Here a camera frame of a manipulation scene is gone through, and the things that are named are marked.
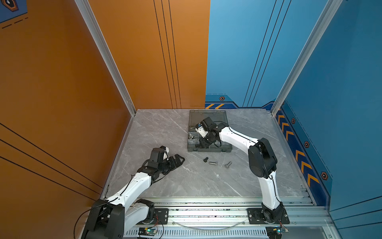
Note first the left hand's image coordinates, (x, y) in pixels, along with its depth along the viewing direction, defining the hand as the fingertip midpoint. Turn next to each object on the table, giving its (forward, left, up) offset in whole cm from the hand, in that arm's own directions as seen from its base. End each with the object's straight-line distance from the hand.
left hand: (180, 161), depth 85 cm
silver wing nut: (+20, -7, -5) cm, 22 cm away
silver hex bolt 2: (0, -28, -5) cm, 29 cm away
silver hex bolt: (+2, -20, -6) cm, 21 cm away
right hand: (+14, -13, -2) cm, 19 cm away
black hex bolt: (+5, -15, -6) cm, 17 cm away
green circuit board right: (-33, -47, -7) cm, 57 cm away
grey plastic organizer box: (+41, -9, -6) cm, 43 cm away
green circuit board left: (-33, +15, -9) cm, 37 cm away
